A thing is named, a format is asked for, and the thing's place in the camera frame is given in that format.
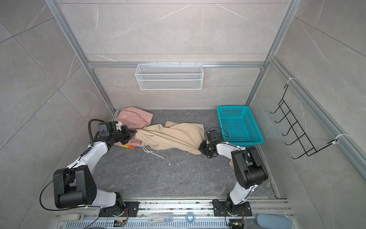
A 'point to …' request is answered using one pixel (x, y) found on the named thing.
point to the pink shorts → (135, 119)
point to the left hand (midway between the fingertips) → (136, 127)
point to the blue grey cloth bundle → (273, 221)
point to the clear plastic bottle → (160, 217)
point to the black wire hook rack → (304, 141)
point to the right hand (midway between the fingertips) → (199, 147)
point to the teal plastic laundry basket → (238, 126)
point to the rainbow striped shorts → (130, 147)
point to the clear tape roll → (190, 217)
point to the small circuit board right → (237, 225)
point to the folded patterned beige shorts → (231, 164)
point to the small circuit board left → (119, 223)
